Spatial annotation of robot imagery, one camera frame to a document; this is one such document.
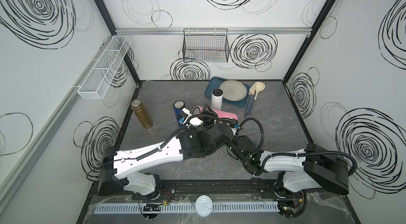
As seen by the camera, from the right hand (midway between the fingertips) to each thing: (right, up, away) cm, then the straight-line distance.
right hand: (216, 126), depth 75 cm
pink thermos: (-8, +9, -14) cm, 18 cm away
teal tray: (+1, +24, +44) cm, 51 cm away
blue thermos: (-19, +10, +5) cm, 22 cm away
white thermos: (+1, +13, +11) cm, 16 cm away
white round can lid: (-6, -31, -10) cm, 33 cm away
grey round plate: (+15, +18, +40) cm, 46 cm away
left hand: (-3, +8, -8) cm, 12 cm away
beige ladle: (+35, +21, +40) cm, 57 cm away
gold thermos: (-39, +8, +4) cm, 40 cm away
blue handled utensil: (+27, +16, +33) cm, 46 cm away
